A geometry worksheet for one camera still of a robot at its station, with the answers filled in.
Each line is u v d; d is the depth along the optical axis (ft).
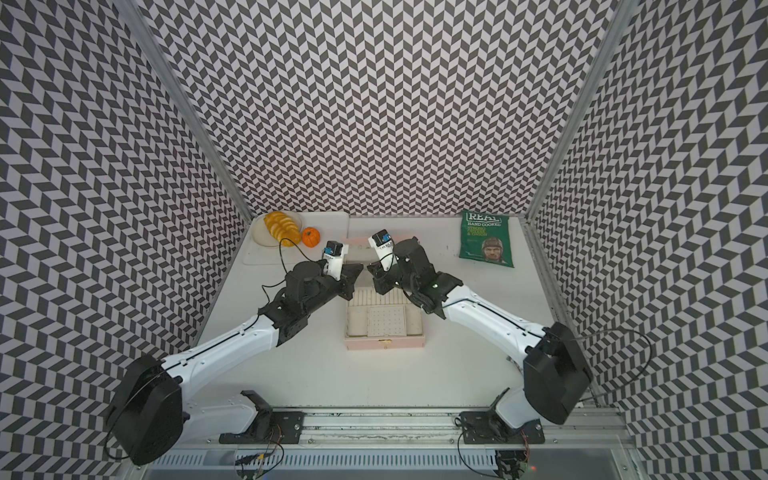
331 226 3.89
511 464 2.38
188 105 2.92
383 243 2.18
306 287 1.98
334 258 2.26
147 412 1.29
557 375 1.36
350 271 2.41
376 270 2.18
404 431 2.42
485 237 3.63
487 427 2.15
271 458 2.27
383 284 2.27
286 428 2.39
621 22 2.24
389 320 2.77
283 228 3.57
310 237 3.54
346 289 2.31
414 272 1.94
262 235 3.72
